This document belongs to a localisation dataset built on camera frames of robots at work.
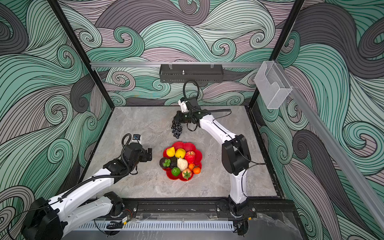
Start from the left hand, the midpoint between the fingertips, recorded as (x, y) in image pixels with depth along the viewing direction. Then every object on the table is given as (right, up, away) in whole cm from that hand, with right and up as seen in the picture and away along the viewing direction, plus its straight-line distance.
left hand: (144, 147), depth 83 cm
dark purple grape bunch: (+18, +10, +5) cm, 21 cm away
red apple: (+26, -6, +2) cm, 27 cm away
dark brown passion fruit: (+10, -7, -2) cm, 13 cm away
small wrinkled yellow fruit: (+15, -3, +4) cm, 16 cm away
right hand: (+16, +17, +4) cm, 24 cm away
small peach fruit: (+24, -13, -4) cm, 28 cm away
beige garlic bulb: (+22, -9, -1) cm, 23 cm away
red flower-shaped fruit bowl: (+24, -2, +12) cm, 27 cm away
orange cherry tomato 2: (+30, -12, -4) cm, 32 cm away
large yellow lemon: (+20, -4, +4) cm, 21 cm away
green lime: (+18, -13, -3) cm, 22 cm away
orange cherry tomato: (+27, -11, +1) cm, 29 cm away
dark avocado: (+17, -8, 0) cm, 19 cm away
